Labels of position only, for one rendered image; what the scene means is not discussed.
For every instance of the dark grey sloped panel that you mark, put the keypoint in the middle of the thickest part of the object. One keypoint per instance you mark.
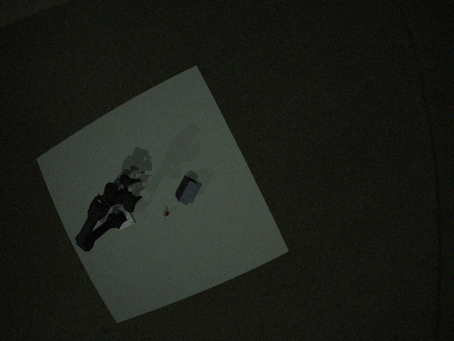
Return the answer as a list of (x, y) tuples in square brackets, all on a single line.
[(187, 190)]

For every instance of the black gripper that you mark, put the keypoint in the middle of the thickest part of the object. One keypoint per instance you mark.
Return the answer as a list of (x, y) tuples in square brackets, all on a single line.
[(126, 181)]

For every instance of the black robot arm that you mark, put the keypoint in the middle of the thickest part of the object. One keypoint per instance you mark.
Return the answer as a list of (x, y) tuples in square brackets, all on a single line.
[(86, 238)]

